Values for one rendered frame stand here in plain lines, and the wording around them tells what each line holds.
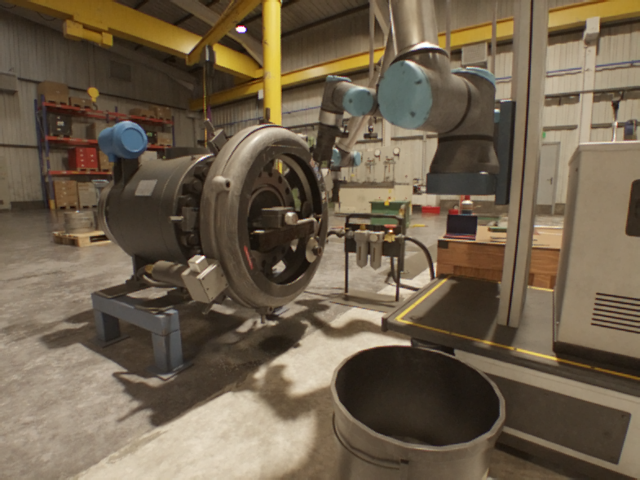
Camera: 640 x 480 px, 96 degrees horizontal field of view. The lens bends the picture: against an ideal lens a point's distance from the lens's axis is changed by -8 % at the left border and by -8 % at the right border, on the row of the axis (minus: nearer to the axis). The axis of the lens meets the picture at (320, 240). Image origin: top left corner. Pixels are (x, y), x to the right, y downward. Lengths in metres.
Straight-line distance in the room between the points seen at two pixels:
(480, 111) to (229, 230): 0.80
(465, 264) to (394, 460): 1.30
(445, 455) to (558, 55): 12.07
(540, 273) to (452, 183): 0.96
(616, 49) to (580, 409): 11.80
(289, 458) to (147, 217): 1.06
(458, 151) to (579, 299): 0.47
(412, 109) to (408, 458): 0.68
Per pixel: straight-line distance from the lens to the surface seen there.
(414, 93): 0.79
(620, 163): 0.94
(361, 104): 1.10
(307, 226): 1.38
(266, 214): 1.14
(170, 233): 1.38
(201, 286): 1.03
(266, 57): 5.38
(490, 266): 1.74
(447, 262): 1.75
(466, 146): 0.93
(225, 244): 1.05
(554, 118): 11.85
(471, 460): 0.60
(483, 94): 0.96
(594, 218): 0.94
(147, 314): 1.42
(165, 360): 1.43
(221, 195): 1.05
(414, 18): 0.93
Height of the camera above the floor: 0.73
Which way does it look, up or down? 9 degrees down
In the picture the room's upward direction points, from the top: straight up
